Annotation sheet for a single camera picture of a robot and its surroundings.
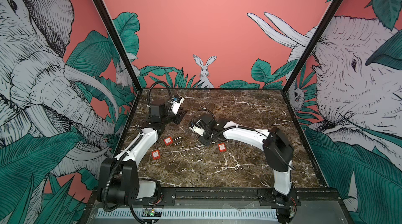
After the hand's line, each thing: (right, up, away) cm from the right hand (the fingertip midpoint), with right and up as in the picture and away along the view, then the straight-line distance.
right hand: (199, 136), depth 87 cm
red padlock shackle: (-18, -4, +4) cm, 19 cm away
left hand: (-9, +17, -4) cm, 19 cm away
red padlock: (-24, -10, -2) cm, 26 cm away
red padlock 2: (+13, -7, +2) cm, 15 cm away
